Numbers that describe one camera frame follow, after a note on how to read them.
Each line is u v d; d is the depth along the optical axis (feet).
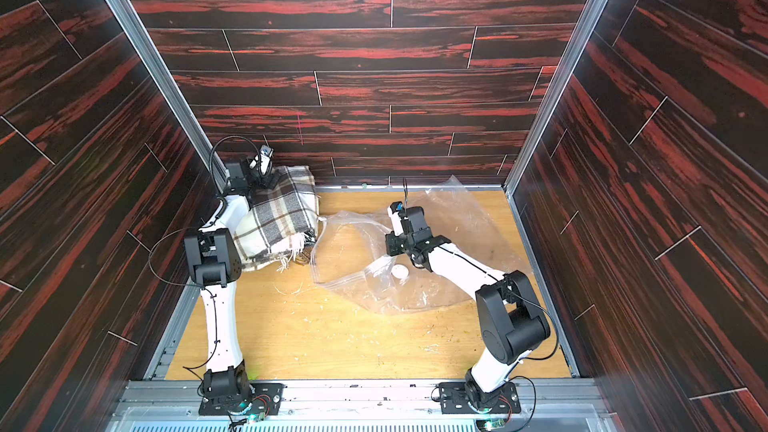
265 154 3.04
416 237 2.30
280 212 3.05
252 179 2.99
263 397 2.41
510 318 1.49
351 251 3.34
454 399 2.41
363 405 2.43
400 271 2.98
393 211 2.65
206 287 2.13
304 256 3.23
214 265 2.15
